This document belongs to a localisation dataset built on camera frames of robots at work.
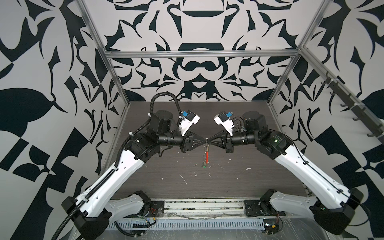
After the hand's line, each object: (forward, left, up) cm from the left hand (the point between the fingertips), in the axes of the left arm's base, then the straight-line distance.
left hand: (205, 138), depth 59 cm
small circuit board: (-27, -31, -36) cm, 55 cm away
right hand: (0, -2, -2) cm, 3 cm away
